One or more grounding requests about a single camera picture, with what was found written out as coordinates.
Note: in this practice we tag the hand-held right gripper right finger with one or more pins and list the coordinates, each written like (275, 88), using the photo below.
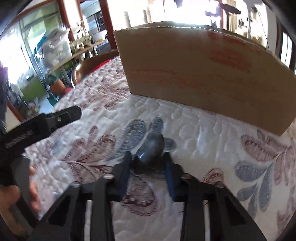
(170, 176)

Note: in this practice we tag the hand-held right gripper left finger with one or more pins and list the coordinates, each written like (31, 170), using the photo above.
(124, 176)

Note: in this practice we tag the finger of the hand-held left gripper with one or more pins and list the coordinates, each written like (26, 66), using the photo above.
(67, 114)

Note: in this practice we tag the dark metal spoon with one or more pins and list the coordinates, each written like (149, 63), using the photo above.
(149, 153)

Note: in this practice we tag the brown cardboard box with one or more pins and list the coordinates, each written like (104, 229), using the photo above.
(196, 76)

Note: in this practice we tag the person's left hand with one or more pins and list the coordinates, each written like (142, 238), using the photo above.
(9, 197)

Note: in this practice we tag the orange pot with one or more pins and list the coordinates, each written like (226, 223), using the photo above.
(57, 87)

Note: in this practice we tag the green cabinet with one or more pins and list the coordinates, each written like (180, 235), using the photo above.
(31, 90)

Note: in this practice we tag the brown wooden chair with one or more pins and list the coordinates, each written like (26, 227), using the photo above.
(92, 63)

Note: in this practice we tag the clear plastic storage bag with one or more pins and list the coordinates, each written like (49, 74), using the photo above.
(55, 51)

